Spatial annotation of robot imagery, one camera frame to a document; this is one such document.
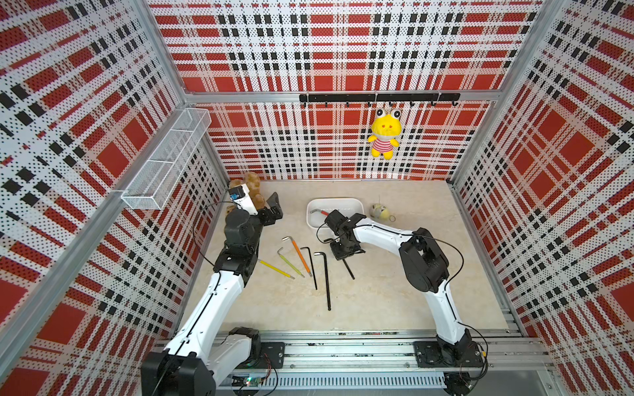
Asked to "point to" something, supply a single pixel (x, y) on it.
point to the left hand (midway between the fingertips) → (268, 197)
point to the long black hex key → (323, 253)
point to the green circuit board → (252, 381)
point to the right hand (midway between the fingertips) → (344, 253)
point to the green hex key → (288, 262)
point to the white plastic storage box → (347, 206)
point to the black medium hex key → (347, 268)
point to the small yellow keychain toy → (380, 213)
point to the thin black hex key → (312, 266)
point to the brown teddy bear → (253, 181)
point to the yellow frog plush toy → (385, 127)
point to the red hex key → (319, 210)
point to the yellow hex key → (271, 267)
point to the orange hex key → (284, 238)
